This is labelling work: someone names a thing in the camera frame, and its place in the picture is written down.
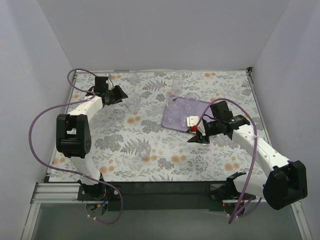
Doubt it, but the clear faceted tumbler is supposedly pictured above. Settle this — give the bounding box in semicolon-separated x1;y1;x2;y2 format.
125;92;141;115
179;107;195;127

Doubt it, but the clear wine glass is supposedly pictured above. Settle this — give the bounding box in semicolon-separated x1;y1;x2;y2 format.
184;92;200;113

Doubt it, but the tall clear champagne flute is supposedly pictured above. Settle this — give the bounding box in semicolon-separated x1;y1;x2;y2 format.
166;90;178;124

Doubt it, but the tall clear highball glass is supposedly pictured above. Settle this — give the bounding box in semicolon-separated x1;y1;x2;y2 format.
171;72;185;104

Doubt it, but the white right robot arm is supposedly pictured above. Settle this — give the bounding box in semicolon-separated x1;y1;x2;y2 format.
186;100;308;210

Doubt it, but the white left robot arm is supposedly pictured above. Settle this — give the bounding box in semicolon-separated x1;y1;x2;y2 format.
56;76;128;186

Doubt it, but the lavender plastic tray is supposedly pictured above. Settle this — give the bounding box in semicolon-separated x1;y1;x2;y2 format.
161;96;210;132

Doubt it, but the small clear glass left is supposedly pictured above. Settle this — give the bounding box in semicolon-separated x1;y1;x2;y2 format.
113;114;124;129

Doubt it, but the small clear glass lying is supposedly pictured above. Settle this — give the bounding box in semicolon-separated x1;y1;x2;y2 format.
128;72;141;86

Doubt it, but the floral patterned table mat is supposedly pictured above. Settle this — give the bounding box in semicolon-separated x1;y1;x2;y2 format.
48;70;288;183

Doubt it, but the small clear tumbler front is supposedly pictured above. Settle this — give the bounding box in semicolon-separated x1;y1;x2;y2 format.
138;142;151;160

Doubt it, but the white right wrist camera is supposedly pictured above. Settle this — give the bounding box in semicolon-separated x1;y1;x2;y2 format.
186;115;206;136

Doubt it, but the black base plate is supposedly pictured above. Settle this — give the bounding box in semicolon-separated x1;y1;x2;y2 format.
77;181;240;212

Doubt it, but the aluminium frame rail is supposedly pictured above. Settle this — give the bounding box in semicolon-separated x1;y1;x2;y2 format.
30;182;82;204

